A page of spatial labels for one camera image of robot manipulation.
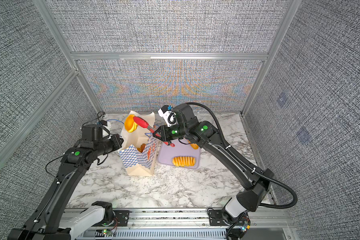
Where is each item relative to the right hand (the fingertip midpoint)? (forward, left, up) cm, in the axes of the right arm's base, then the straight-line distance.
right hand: (155, 132), depth 66 cm
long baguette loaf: (+13, -20, -31) cm, 39 cm away
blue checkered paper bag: (-3, +12, -23) cm, 26 cm away
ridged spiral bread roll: (+1, -13, -29) cm, 31 cm away
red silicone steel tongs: (+6, +7, +1) cm, 9 cm away
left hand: (+2, +17, -8) cm, 19 cm away
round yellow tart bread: (+5, +12, -1) cm, 13 cm away
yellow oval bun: (-2, +7, -8) cm, 11 cm away
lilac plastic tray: (+12, -12, -32) cm, 36 cm away
